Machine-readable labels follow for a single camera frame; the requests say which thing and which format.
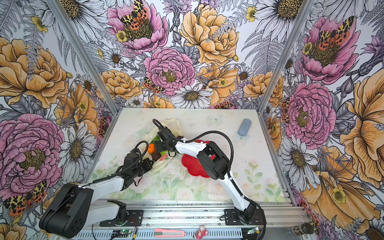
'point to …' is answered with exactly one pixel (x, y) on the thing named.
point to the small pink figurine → (200, 233)
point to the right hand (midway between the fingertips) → (161, 148)
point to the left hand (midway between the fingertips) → (153, 165)
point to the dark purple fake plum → (156, 156)
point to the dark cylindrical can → (305, 228)
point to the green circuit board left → (121, 233)
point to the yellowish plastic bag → (147, 134)
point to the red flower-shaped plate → (193, 166)
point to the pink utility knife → (163, 232)
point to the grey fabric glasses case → (244, 127)
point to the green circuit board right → (255, 230)
